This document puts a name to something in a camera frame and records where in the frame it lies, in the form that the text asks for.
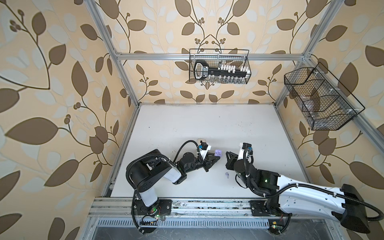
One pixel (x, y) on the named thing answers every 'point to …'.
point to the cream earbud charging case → (203, 140)
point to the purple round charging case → (218, 152)
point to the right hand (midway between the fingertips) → (226, 155)
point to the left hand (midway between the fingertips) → (220, 156)
